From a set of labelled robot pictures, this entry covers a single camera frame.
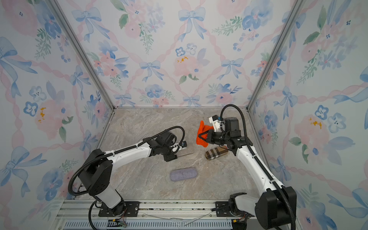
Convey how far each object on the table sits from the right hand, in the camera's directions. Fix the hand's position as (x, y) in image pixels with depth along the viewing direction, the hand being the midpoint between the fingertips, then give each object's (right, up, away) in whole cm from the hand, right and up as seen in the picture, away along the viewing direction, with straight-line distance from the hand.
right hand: (200, 135), depth 77 cm
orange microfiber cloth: (+1, +4, -1) cm, 4 cm away
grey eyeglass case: (-9, -11, +7) cm, 16 cm away
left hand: (-14, -10, +12) cm, 21 cm away
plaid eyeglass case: (+11, -12, +14) cm, 22 cm away
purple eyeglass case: (-9, -23, +7) cm, 25 cm away
